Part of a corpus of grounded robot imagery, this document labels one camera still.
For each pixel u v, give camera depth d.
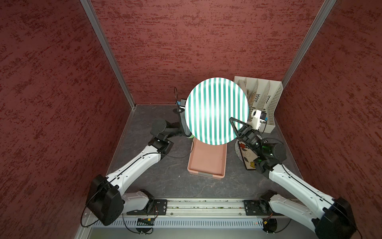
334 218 0.38
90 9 0.71
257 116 0.56
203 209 0.74
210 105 0.77
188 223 0.77
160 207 0.74
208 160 0.90
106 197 0.39
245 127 0.54
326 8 0.71
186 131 0.52
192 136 0.52
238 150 0.94
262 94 1.11
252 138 0.53
